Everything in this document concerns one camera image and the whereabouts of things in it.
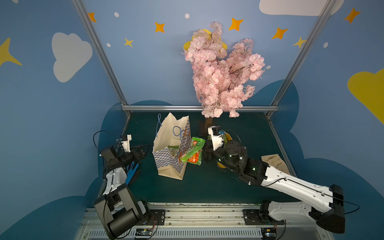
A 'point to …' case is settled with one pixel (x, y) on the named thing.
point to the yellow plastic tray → (229, 139)
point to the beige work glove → (275, 160)
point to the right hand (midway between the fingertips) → (201, 139)
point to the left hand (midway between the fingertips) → (145, 145)
